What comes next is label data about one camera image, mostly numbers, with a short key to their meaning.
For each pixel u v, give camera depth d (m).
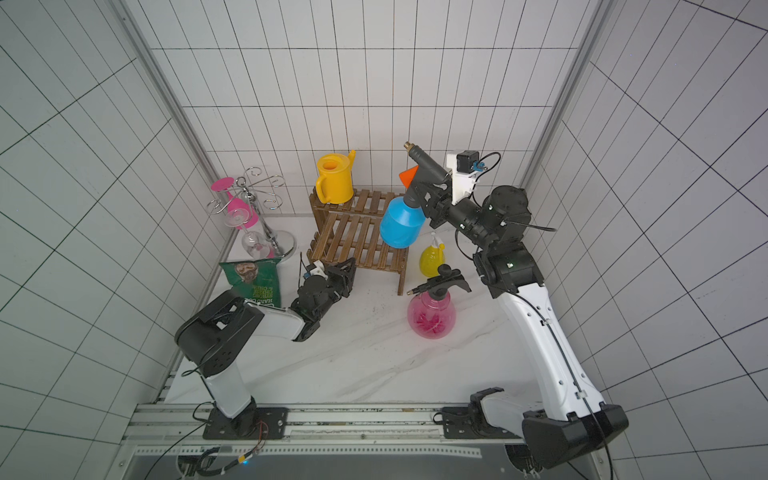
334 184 0.82
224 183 0.92
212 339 0.49
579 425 0.36
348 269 0.85
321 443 0.71
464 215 0.51
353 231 0.97
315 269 0.85
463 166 0.47
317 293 0.70
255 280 0.92
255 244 0.93
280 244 1.09
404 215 0.62
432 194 0.51
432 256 0.95
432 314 0.85
